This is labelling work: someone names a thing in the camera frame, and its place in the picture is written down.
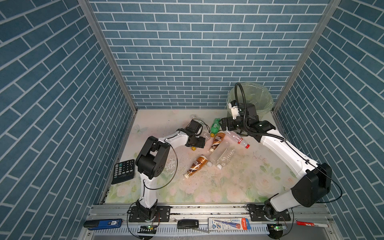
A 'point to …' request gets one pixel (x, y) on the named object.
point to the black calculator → (123, 171)
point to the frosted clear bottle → (218, 151)
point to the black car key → (187, 223)
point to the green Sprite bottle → (215, 127)
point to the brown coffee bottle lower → (199, 163)
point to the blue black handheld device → (102, 223)
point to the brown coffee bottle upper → (218, 137)
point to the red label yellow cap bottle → (193, 148)
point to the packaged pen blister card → (228, 224)
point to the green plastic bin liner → (255, 94)
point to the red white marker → (310, 224)
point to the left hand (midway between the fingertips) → (201, 143)
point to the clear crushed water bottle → (225, 157)
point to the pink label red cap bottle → (236, 138)
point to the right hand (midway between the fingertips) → (225, 118)
